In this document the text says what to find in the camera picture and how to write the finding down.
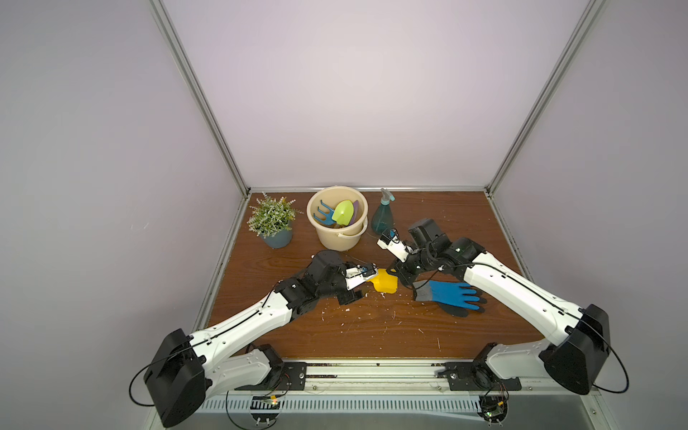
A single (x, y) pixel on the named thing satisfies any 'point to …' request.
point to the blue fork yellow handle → (329, 220)
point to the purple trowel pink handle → (356, 212)
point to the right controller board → (494, 408)
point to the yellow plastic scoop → (384, 282)
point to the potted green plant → (272, 220)
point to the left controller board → (265, 409)
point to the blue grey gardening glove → (450, 293)
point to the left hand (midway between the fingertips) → (367, 276)
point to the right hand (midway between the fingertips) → (389, 262)
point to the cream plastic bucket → (336, 237)
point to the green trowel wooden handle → (343, 213)
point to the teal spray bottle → (382, 217)
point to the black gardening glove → (462, 312)
